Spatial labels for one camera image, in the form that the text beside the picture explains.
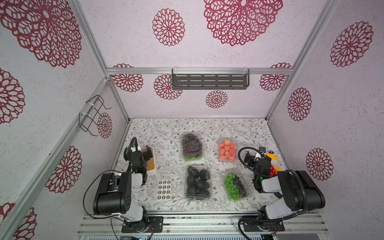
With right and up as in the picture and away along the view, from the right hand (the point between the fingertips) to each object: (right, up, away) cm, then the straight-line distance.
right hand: (257, 151), depth 91 cm
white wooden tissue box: (-65, -7, -1) cm, 65 cm away
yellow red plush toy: (+8, -10, -4) cm, 13 cm away
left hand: (-72, +2, +2) cm, 72 cm away
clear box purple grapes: (-40, +2, +4) cm, 40 cm away
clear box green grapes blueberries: (-16, -17, -10) cm, 25 cm away
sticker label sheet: (-56, -22, -6) cm, 60 cm away
